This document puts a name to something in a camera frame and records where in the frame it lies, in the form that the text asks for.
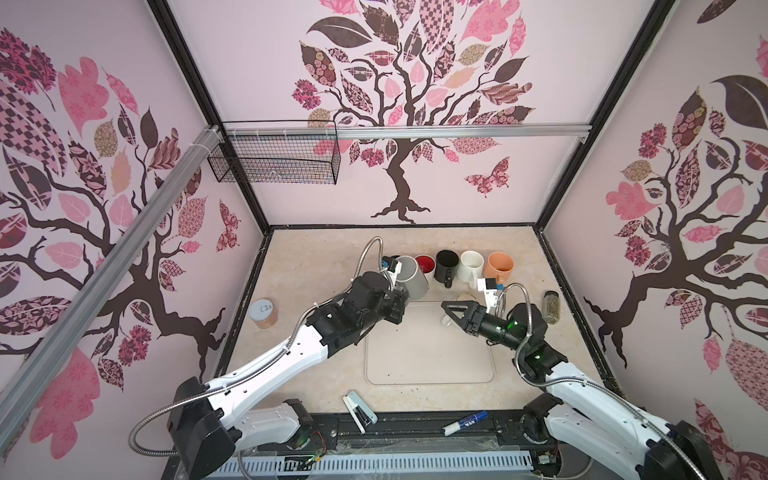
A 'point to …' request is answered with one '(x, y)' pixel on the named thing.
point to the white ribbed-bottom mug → (471, 267)
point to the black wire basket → (279, 161)
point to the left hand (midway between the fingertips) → (405, 299)
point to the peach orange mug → (498, 265)
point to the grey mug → (411, 278)
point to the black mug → (446, 267)
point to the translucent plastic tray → (430, 346)
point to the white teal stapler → (359, 412)
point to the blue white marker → (455, 426)
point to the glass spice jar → (551, 307)
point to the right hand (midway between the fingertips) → (445, 307)
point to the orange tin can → (264, 313)
